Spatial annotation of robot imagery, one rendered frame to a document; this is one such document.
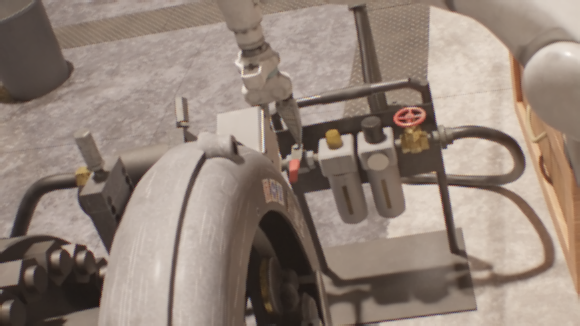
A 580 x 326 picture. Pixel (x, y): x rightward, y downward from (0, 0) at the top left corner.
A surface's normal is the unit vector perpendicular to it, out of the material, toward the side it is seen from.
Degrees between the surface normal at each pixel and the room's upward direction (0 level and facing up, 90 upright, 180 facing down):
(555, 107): 92
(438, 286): 0
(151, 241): 8
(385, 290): 0
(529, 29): 86
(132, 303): 19
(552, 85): 84
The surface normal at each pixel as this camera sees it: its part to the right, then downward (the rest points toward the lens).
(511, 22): -0.64, 0.58
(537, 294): -0.26, -0.79
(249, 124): -0.27, -0.50
